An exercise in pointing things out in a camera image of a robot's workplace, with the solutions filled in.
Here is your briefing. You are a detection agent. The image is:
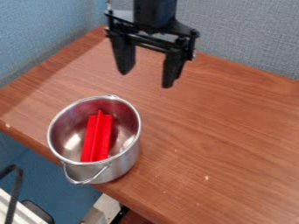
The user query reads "metal pot with handles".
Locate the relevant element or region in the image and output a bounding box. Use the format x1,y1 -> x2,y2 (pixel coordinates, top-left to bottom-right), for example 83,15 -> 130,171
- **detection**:
47,94 -> 143,185

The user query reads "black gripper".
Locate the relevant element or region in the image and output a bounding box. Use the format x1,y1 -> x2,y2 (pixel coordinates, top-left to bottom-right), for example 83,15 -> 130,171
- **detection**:
106,0 -> 200,88

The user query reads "white table bracket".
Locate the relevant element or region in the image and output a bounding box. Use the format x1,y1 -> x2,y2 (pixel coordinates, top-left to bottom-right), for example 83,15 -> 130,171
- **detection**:
79,193 -> 128,224

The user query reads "red block object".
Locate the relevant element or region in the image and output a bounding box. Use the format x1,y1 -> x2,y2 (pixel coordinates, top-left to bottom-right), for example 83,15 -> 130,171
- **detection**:
80,110 -> 112,162

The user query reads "white device under table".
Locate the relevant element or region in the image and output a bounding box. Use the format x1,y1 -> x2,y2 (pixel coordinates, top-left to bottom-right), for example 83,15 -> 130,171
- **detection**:
0,188 -> 55,224

